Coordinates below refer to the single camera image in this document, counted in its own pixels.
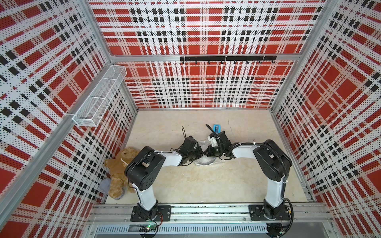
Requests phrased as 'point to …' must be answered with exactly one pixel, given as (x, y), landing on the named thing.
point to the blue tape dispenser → (217, 128)
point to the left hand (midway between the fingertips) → (205, 152)
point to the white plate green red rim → (205, 160)
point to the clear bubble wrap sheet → (204, 144)
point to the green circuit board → (148, 228)
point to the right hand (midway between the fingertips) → (206, 152)
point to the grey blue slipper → (104, 188)
